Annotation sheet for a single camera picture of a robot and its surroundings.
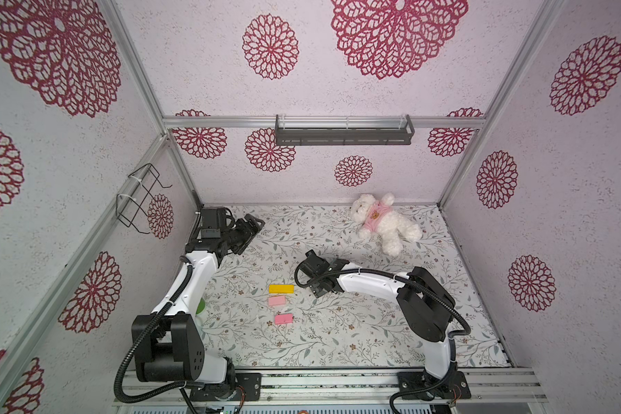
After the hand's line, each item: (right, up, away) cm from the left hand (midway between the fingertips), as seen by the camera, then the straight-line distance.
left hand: (260, 230), depth 85 cm
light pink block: (+5, -25, +6) cm, 26 cm away
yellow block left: (+6, -22, +9) cm, 24 cm away
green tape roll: (-20, -26, +2) cm, 33 cm away
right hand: (+21, -17, +8) cm, 28 cm away
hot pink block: (+8, -30, +2) cm, 31 cm away
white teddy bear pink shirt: (+45, +4, +21) cm, 50 cm away
